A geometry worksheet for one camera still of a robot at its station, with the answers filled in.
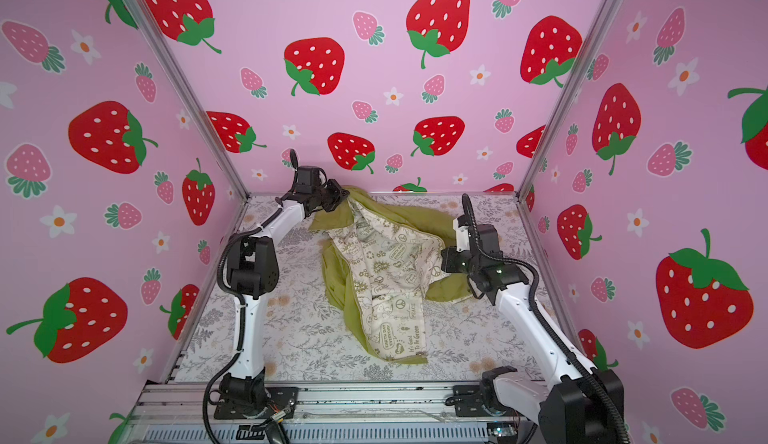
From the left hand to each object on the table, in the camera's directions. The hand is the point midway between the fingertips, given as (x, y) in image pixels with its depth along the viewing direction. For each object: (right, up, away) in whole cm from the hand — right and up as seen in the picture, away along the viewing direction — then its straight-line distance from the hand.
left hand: (352, 189), depth 103 cm
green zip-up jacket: (+11, -25, -2) cm, 28 cm away
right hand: (+28, -20, -22) cm, 41 cm away
